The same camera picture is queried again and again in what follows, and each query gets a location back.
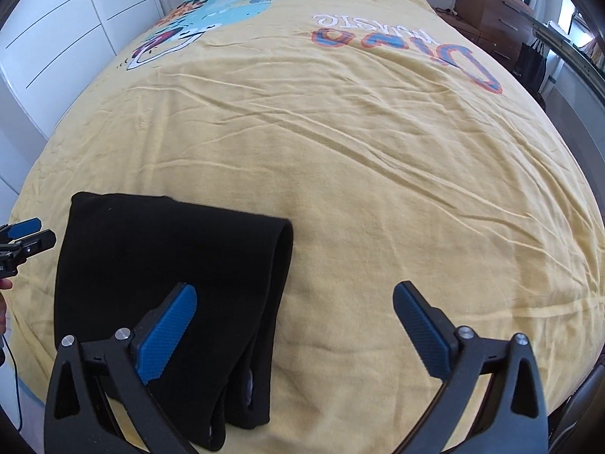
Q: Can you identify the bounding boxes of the white wardrobe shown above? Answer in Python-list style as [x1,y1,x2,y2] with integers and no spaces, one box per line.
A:
[1,0,163,219]

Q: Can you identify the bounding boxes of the black pants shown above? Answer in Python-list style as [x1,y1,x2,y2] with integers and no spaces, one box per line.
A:
[53,192,293,451]

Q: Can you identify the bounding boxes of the brown wooden dresser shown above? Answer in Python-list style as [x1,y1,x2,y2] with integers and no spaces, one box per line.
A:
[438,0,533,71]

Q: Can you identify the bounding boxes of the person's left hand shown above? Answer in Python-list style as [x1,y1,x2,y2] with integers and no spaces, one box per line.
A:
[0,277,14,336]

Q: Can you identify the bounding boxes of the yellow printed bedspread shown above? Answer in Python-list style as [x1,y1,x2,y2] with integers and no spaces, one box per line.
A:
[6,0,604,453]

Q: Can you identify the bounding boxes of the black bag on floor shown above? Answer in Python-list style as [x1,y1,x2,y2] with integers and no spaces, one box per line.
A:
[512,39,546,95]

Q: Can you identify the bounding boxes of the black cable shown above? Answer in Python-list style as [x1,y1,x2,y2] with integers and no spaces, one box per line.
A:
[0,332,24,434]

